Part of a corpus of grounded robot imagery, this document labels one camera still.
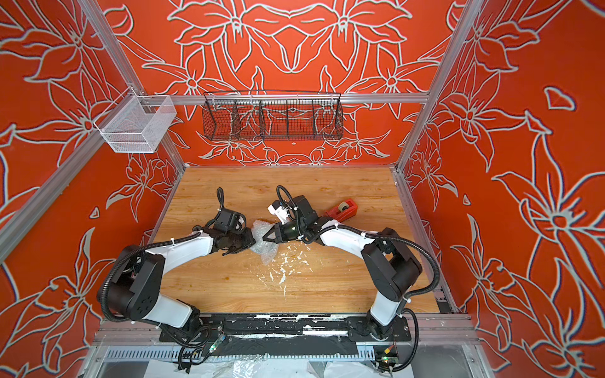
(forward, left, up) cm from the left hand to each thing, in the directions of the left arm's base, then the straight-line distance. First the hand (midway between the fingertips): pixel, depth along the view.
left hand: (257, 239), depth 91 cm
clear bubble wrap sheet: (-6, -5, +5) cm, 10 cm away
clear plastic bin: (+32, +51, +30) cm, 67 cm away
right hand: (-4, -5, +12) cm, 13 cm away
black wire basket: (+44, -2, +28) cm, 53 cm away
